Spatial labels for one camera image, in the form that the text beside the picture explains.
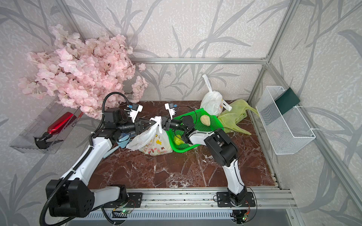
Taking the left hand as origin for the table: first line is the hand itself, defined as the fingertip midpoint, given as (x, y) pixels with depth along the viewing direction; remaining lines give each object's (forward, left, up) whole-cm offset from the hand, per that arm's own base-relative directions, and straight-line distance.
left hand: (152, 124), depth 73 cm
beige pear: (+19, -32, -20) cm, 42 cm away
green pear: (+2, -13, -21) cm, 25 cm away
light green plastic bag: (+19, -48, -19) cm, 55 cm away
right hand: (+1, 0, +1) cm, 1 cm away
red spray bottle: (-14, +43, +6) cm, 46 cm away
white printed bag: (-4, +1, -10) cm, 11 cm away
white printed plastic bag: (+28, -36, -11) cm, 48 cm away
